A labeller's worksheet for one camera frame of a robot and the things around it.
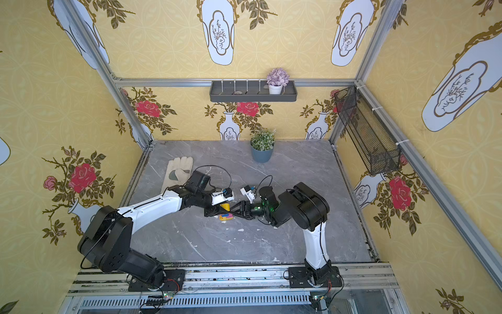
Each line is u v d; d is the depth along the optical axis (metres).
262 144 1.01
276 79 0.82
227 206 0.84
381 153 0.84
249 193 0.88
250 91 0.92
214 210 0.76
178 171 1.06
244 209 0.82
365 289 0.76
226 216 0.87
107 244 0.44
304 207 0.54
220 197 0.75
